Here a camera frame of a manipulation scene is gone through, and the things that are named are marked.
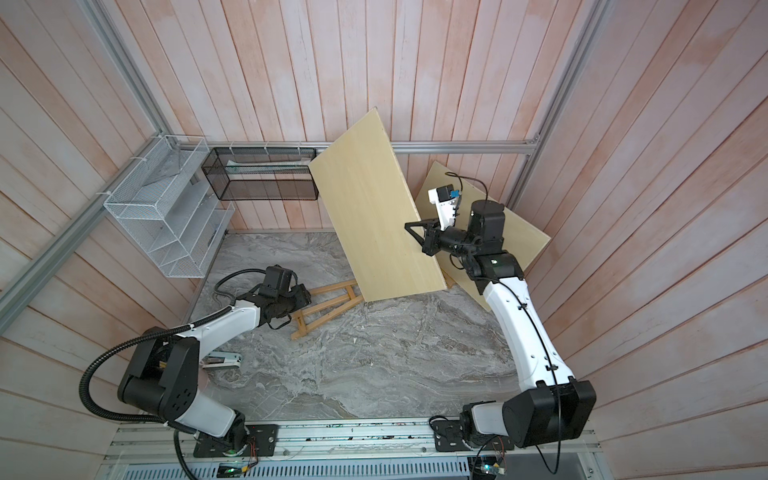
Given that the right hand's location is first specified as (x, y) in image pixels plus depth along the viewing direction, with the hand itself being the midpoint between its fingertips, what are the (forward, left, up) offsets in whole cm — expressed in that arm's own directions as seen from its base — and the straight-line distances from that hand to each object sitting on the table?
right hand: (407, 224), depth 70 cm
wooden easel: (+5, +17, -35) cm, 40 cm away
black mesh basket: (+37, +50, -11) cm, 64 cm away
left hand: (-3, +31, -31) cm, 44 cm away
